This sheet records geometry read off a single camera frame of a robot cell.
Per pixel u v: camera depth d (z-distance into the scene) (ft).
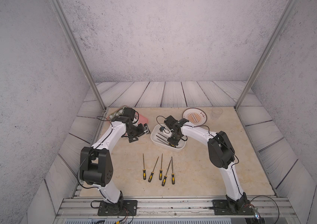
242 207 2.07
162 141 3.25
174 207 2.44
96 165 1.49
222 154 1.82
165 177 2.73
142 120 3.66
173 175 2.78
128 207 2.39
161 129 2.92
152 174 2.78
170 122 2.59
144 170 2.85
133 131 2.47
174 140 2.78
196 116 3.76
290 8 2.30
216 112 3.66
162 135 3.24
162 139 3.30
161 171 2.84
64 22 2.45
